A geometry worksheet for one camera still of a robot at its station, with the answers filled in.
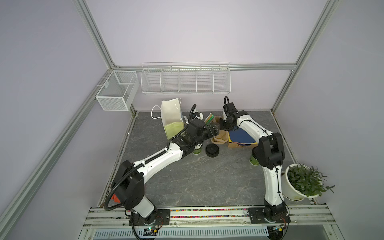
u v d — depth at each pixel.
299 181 0.69
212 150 0.94
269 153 0.57
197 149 0.90
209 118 0.94
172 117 0.96
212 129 0.70
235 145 0.96
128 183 0.43
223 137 0.99
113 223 0.74
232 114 0.76
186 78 1.06
